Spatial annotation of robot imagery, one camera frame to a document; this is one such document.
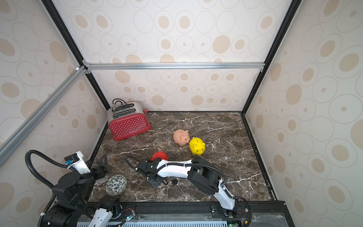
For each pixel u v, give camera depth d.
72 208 0.44
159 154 0.87
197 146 0.89
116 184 0.81
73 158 0.49
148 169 0.67
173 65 0.90
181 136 0.93
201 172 0.53
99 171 0.55
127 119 0.92
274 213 0.73
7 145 0.51
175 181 0.83
